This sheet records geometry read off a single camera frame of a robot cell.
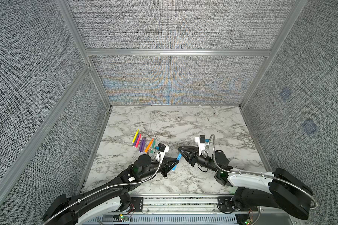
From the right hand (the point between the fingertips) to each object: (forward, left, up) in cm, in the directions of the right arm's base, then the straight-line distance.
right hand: (179, 148), depth 69 cm
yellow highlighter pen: (+21, +29, -23) cm, 42 cm away
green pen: (+16, +15, -24) cm, 33 cm away
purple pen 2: (+13, +24, -23) cm, 35 cm away
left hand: (-4, 0, -4) cm, 6 cm away
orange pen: (+13, +19, -23) cm, 32 cm away
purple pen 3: (+15, +23, -24) cm, 36 cm away
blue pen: (-3, 0, -2) cm, 4 cm away
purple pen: (+15, +29, -23) cm, 40 cm away
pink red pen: (+17, +26, -23) cm, 39 cm away
